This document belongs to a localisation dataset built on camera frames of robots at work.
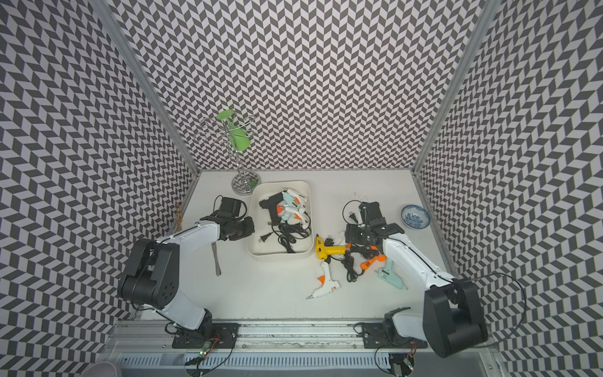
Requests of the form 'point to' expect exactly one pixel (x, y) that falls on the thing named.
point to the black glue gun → (272, 203)
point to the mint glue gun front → (386, 273)
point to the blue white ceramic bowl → (414, 217)
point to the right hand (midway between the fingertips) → (353, 238)
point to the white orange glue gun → (327, 284)
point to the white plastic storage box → (270, 250)
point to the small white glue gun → (291, 197)
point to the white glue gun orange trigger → (297, 216)
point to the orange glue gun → (366, 265)
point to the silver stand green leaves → (233, 132)
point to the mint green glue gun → (286, 216)
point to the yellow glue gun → (323, 251)
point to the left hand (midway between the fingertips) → (252, 229)
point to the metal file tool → (217, 270)
